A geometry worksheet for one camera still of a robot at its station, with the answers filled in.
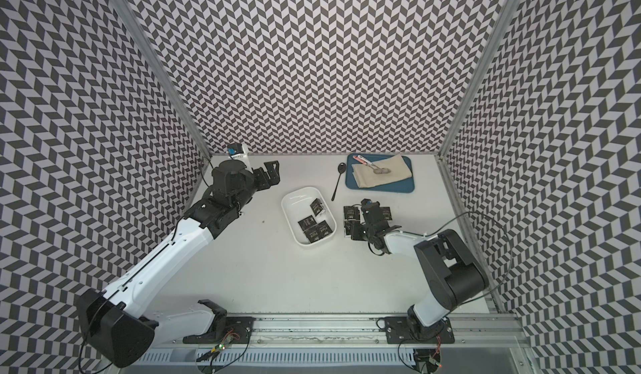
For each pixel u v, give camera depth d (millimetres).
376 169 1118
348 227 934
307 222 940
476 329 752
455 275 452
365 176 1107
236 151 630
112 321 366
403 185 1047
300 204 970
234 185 552
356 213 965
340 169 1123
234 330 717
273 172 684
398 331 724
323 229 912
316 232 914
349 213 963
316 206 961
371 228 738
